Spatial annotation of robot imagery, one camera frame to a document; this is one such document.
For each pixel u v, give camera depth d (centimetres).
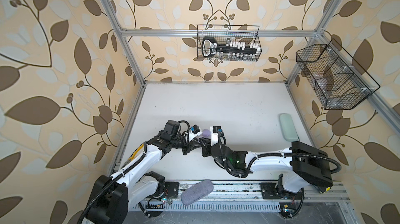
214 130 70
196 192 71
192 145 72
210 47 83
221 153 55
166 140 63
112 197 40
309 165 43
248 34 91
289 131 92
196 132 70
